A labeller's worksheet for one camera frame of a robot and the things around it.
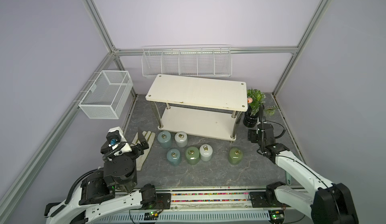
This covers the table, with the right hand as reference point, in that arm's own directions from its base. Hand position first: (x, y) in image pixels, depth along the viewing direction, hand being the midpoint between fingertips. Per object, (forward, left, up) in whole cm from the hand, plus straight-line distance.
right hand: (258, 129), depth 87 cm
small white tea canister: (-3, +45, -4) cm, 45 cm away
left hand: (-16, +61, +25) cm, 68 cm away
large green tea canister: (-13, +38, -4) cm, 41 cm away
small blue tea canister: (-14, +49, -4) cm, 51 cm away
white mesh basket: (+14, +86, +15) cm, 89 cm away
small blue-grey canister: (-3, +55, -3) cm, 55 cm away
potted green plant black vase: (+10, +4, +16) cm, 19 cm away
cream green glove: (+1, +66, -11) cm, 67 cm away
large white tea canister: (-12, +31, -4) cm, 33 cm away
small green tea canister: (-14, +15, -5) cm, 21 cm away
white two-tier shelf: (-1, +29, +21) cm, 36 cm away
